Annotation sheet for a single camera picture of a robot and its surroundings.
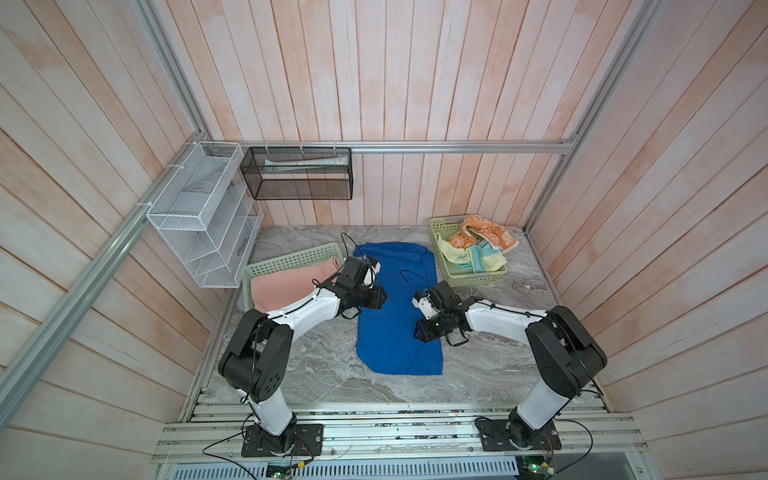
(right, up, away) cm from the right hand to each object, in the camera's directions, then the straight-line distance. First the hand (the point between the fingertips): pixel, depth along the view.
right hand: (419, 330), depth 93 cm
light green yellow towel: (+26, +21, +9) cm, 35 cm away
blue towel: (-11, -2, 0) cm, 11 cm away
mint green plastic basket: (-44, +22, +11) cm, 51 cm away
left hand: (-12, +10, -2) cm, 16 cm away
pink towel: (-49, +12, +11) cm, 52 cm away
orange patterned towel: (+24, +35, +17) cm, 46 cm away
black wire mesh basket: (-41, +53, +12) cm, 68 cm away
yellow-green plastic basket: (+14, +36, +25) cm, 46 cm away
